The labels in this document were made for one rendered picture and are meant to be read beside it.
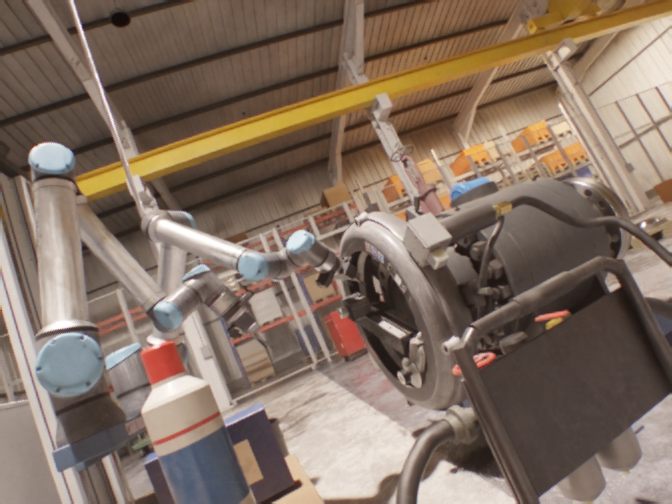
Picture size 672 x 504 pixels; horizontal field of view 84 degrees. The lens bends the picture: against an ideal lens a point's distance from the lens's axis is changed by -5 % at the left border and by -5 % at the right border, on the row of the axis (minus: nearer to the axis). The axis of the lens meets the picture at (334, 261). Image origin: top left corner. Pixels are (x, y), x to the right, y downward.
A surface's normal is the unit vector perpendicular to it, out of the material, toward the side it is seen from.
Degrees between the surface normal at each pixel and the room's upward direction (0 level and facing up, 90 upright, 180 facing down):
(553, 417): 90
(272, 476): 97
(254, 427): 97
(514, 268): 95
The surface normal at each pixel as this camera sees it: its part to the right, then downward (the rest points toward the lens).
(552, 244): 0.23, -0.24
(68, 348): 0.53, -0.28
